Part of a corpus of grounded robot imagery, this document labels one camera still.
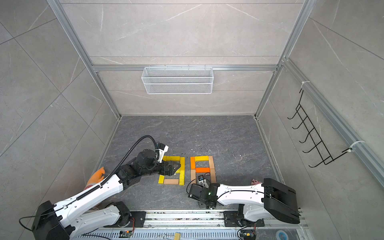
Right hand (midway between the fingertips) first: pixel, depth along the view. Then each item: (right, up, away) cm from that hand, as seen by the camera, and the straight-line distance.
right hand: (205, 200), depth 80 cm
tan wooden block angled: (-7, +11, +7) cm, 15 cm away
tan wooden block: (-20, +8, +6) cm, 22 cm away
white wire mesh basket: (-17, +73, +20) cm, 77 cm away
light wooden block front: (+5, +17, +12) cm, 21 cm away
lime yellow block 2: (-14, +10, +7) cm, 19 cm away
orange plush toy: (-62, +11, +3) cm, 63 cm away
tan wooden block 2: (+5, +11, +8) cm, 14 cm away
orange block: (-7, +18, +13) cm, 23 cm away
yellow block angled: (-3, +20, +15) cm, 25 cm away
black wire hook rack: (+47, +33, -18) cm, 61 cm away
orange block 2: (-1, +14, +10) cm, 17 cm away
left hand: (-15, +22, -5) cm, 27 cm away
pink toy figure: (+28, +9, +4) cm, 30 cm away
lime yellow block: (-26, +10, +6) cm, 28 cm away
